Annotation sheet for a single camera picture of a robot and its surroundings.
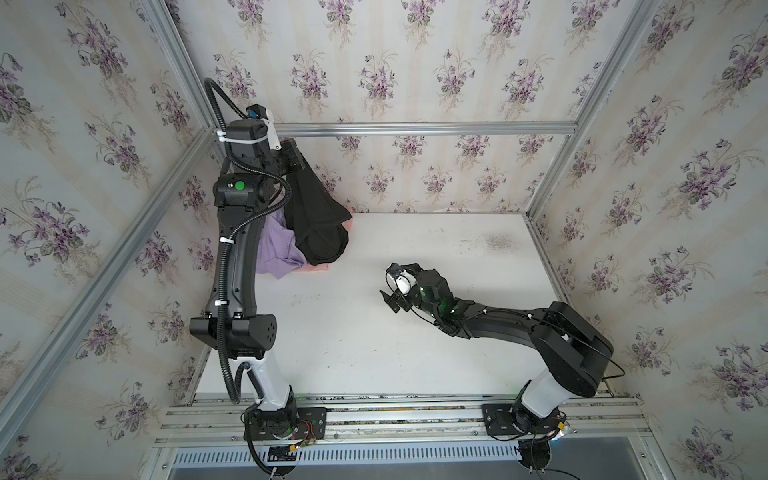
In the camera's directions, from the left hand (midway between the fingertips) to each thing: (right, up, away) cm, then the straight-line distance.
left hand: (294, 140), depth 69 cm
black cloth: (+4, -18, +11) cm, 21 cm away
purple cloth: (-12, -27, +24) cm, 38 cm away
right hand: (+23, -35, +16) cm, 45 cm away
